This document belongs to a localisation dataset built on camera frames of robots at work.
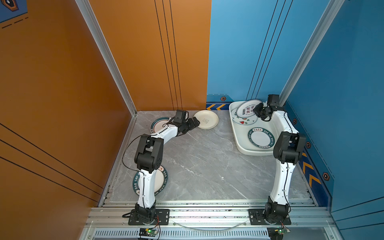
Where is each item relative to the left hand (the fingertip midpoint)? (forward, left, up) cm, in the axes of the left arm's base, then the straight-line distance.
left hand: (196, 123), depth 101 cm
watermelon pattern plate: (+7, -35, -5) cm, 36 cm away
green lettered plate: (-6, -45, -8) cm, 46 cm away
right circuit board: (-59, -41, -9) cm, 73 cm away
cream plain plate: (+12, -9, -9) cm, 18 cm away
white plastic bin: (-20, -39, +24) cm, 50 cm away
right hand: (+9, -39, +5) cm, 40 cm away
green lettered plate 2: (-38, +20, -9) cm, 44 cm away
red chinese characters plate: (+13, -36, +1) cm, 38 cm away
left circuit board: (-60, +22, -11) cm, 65 cm away
